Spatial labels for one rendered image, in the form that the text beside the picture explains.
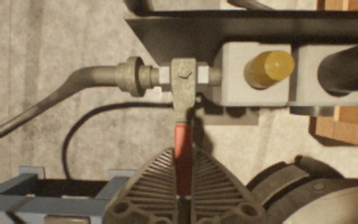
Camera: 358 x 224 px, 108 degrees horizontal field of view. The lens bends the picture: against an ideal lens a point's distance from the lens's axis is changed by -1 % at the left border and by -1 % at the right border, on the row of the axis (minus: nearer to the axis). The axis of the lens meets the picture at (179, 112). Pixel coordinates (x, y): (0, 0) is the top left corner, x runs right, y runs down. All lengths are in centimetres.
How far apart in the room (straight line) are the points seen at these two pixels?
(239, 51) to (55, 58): 83
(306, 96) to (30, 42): 103
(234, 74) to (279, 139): 64
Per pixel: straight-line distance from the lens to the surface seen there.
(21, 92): 101
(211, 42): 20
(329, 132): 79
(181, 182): 17
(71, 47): 85
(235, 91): 18
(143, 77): 19
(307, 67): 23
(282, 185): 69
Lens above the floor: 63
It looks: 85 degrees down
